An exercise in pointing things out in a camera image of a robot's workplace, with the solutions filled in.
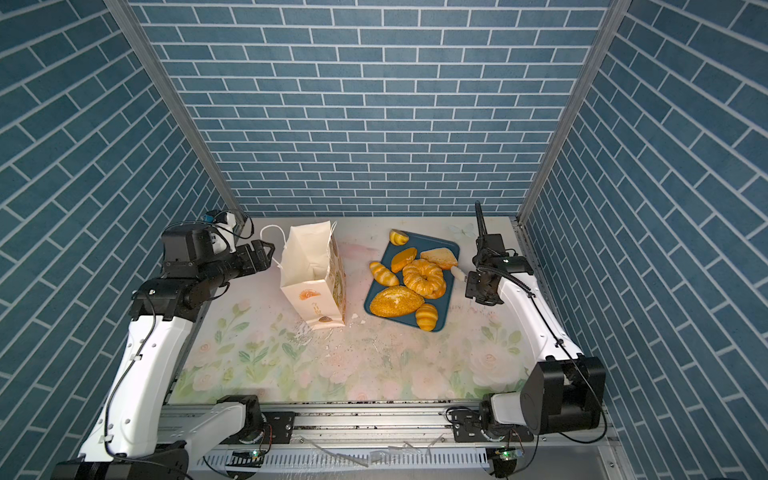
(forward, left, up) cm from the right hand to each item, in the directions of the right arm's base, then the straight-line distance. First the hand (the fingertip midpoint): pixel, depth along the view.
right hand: (477, 287), depth 83 cm
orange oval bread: (+16, +23, -9) cm, 29 cm away
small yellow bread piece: (+25, +25, -9) cm, 36 cm away
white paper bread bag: (+8, +52, -9) cm, 54 cm away
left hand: (-5, +54, +18) cm, 57 cm away
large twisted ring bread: (+8, +15, -9) cm, 19 cm away
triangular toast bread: (+17, +8, -9) cm, 21 cm away
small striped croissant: (-5, +13, -10) cm, 17 cm away
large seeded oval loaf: (-1, +23, -9) cm, 25 cm away
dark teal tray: (+27, +16, -13) cm, 34 cm away
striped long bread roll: (+9, +28, -10) cm, 32 cm away
